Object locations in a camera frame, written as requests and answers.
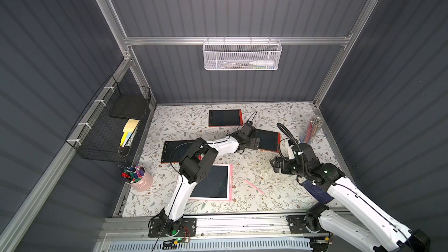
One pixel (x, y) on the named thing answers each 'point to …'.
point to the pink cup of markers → (137, 176)
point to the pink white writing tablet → (217, 186)
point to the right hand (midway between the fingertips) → (281, 162)
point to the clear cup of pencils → (311, 129)
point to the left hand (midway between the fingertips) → (255, 142)
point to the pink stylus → (256, 188)
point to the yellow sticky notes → (130, 125)
